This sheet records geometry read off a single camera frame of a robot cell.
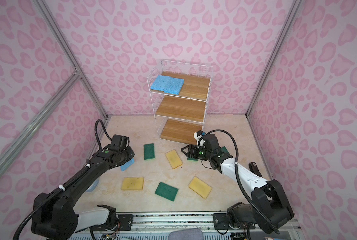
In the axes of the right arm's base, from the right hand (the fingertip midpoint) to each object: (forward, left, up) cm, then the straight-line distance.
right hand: (185, 149), depth 81 cm
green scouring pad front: (-17, +11, -15) cm, 25 cm away
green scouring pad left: (+7, +24, -15) cm, 30 cm away
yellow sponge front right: (-14, -8, -17) cm, 23 cm away
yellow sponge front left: (-14, +30, -15) cm, 36 cm away
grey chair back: (-36, -3, -13) cm, 39 cm away
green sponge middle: (+3, -4, -17) cm, 17 cm away
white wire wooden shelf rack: (+17, +4, +7) cm, 19 cm away
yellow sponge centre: (+3, +8, -16) cm, 18 cm away
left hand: (+1, +31, -4) cm, 31 cm away
